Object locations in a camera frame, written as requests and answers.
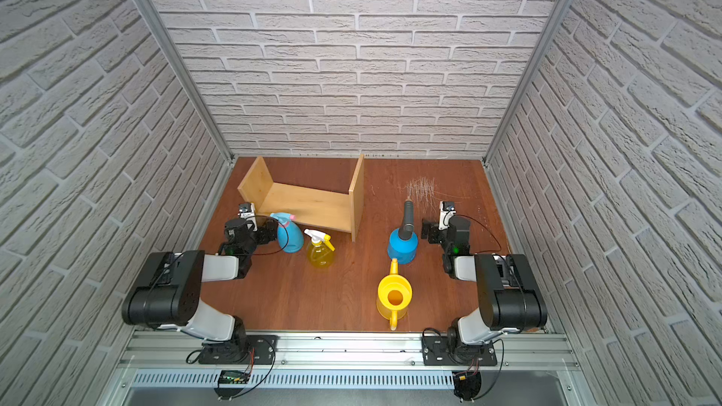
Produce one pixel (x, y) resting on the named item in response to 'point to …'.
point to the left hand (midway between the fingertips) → (255, 216)
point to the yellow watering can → (394, 295)
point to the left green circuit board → (233, 377)
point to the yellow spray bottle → (320, 250)
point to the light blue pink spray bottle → (290, 234)
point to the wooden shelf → (327, 209)
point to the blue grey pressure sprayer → (403, 243)
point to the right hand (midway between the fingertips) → (430, 217)
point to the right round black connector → (466, 384)
